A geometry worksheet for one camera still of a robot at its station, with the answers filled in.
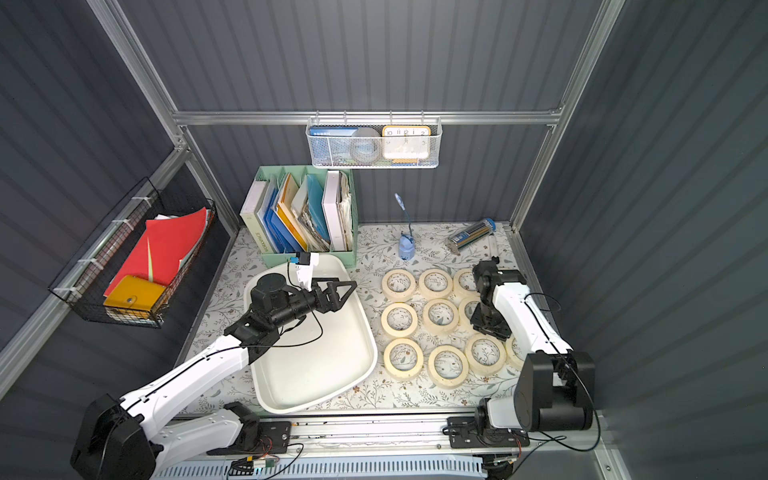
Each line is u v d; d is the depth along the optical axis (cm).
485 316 69
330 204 91
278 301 59
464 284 102
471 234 112
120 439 39
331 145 93
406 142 88
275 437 74
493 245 113
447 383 79
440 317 95
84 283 61
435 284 102
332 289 65
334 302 66
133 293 65
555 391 43
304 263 67
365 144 88
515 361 83
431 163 89
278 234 96
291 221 99
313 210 95
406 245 105
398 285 103
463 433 73
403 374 81
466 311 94
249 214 89
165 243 74
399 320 94
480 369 82
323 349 89
